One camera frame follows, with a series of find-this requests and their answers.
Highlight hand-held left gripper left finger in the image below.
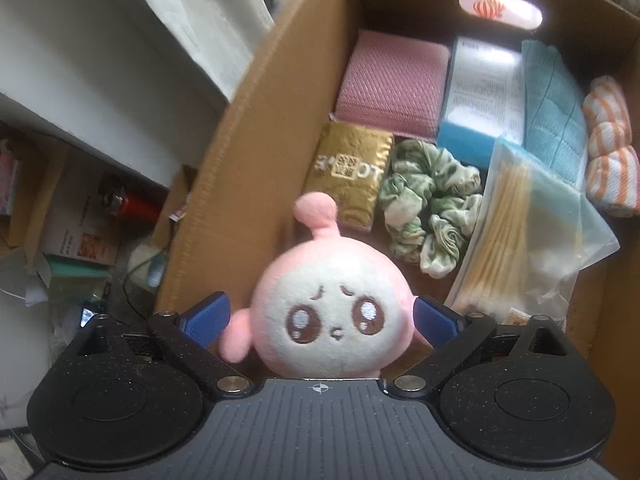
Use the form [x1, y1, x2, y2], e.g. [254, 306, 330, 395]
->
[70, 290, 253, 401]

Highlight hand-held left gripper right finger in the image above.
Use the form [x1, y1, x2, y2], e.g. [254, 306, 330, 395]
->
[390, 295, 573, 401]

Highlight pink plush toy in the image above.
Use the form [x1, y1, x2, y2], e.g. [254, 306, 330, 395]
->
[217, 191, 436, 378]

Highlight clear bag of cotton swabs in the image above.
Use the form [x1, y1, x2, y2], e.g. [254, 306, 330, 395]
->
[442, 136, 621, 333]

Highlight green patterned scrunchie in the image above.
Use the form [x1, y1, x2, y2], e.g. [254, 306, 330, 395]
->
[377, 139, 485, 281]

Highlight cardboard box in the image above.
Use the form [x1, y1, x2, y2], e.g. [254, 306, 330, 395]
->
[152, 0, 640, 480]

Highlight gold tissue pack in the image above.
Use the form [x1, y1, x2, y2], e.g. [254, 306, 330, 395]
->
[304, 122, 396, 233]

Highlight orange striped white socks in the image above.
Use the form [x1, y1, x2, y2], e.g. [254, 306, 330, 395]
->
[581, 75, 640, 218]

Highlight blue and white wipes pack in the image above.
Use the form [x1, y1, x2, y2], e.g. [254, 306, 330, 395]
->
[436, 36, 526, 170]

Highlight light blue cloth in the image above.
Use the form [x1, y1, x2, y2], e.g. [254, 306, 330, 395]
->
[520, 39, 593, 192]

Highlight red lighter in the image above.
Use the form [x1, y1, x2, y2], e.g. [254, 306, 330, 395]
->
[102, 187, 163, 221]

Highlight green flat box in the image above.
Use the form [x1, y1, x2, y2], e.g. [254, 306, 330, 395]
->
[37, 252, 113, 292]

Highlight printed cardboard carton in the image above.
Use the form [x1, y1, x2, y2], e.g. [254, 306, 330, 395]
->
[40, 167, 126, 266]

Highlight white shelf board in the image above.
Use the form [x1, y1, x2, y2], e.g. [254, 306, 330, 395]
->
[0, 0, 226, 191]

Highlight white fabric sheet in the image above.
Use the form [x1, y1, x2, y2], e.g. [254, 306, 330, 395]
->
[107, 0, 276, 103]

